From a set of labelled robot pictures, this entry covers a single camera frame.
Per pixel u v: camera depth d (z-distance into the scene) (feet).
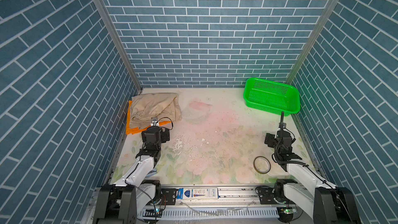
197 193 2.43
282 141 2.19
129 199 1.34
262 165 2.77
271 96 3.80
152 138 2.16
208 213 2.32
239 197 2.47
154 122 2.46
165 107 3.29
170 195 2.41
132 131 3.13
